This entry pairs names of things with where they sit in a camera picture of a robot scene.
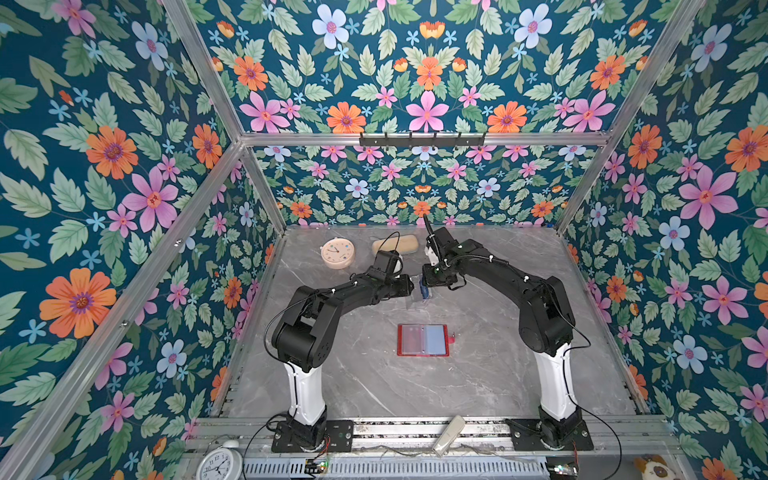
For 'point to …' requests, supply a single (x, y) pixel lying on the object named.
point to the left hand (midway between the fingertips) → (416, 279)
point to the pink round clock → (337, 253)
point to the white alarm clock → (222, 463)
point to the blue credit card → (424, 290)
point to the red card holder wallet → (424, 340)
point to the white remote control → (449, 436)
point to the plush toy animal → (653, 467)
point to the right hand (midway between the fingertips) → (427, 278)
